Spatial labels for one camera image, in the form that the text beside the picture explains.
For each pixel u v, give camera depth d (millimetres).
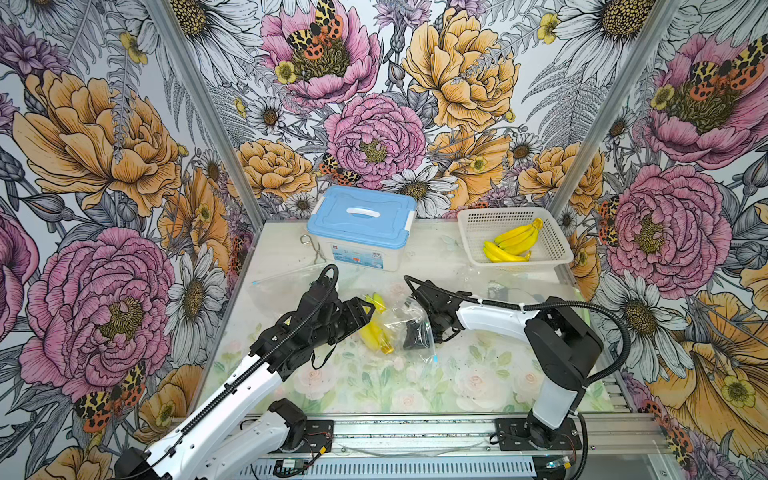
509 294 1009
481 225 1154
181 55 773
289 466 725
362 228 972
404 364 867
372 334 875
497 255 1064
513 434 740
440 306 726
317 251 1120
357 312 661
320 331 578
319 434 749
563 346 479
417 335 773
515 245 1105
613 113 894
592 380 509
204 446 414
